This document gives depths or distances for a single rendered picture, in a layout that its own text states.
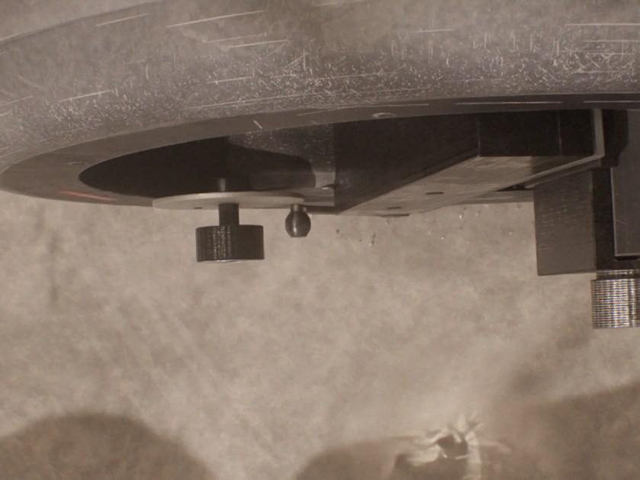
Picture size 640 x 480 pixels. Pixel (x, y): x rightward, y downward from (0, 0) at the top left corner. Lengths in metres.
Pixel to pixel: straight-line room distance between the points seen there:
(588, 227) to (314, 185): 0.35
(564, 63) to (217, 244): 0.48
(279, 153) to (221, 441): 0.54
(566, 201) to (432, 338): 0.77
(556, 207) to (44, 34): 0.30
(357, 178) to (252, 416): 0.58
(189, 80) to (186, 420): 0.92
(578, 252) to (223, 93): 0.23
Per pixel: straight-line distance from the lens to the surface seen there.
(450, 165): 0.71
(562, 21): 0.55
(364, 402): 1.49
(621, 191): 0.72
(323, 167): 1.02
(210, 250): 1.00
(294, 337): 1.48
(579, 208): 0.73
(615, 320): 0.75
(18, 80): 0.66
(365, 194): 0.92
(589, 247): 0.71
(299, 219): 1.04
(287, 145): 1.01
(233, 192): 0.97
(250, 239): 1.00
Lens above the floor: 1.48
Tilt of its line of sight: 83 degrees down
